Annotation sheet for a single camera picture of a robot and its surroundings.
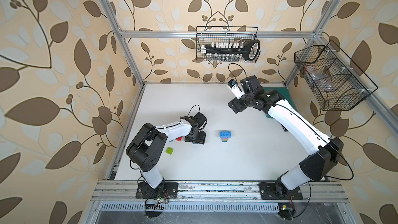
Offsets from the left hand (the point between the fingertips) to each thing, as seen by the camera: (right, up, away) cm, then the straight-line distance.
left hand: (199, 140), depth 90 cm
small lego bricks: (+15, 0, +1) cm, 15 cm away
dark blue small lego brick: (-2, 0, -8) cm, 8 cm away
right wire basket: (+67, +31, -17) cm, 76 cm away
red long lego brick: (-12, 0, +1) cm, 12 cm away
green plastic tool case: (+66, +30, +32) cm, 79 cm away
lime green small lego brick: (-17, -5, -4) cm, 18 cm away
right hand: (+20, +24, -10) cm, 33 cm away
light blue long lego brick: (+15, +4, -4) cm, 16 cm away
